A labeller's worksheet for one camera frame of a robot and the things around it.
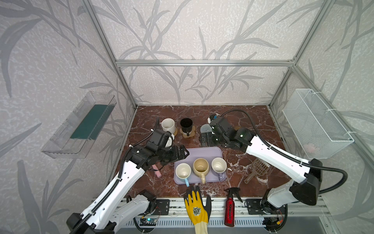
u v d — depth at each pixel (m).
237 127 1.05
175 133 1.02
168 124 1.01
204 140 0.66
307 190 0.39
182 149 0.63
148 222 0.72
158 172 0.84
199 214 0.70
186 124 0.96
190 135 0.97
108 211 0.39
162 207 0.74
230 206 0.71
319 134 0.62
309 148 0.74
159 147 0.53
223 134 0.54
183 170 0.83
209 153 0.92
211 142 0.65
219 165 0.86
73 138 0.63
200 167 0.87
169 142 0.57
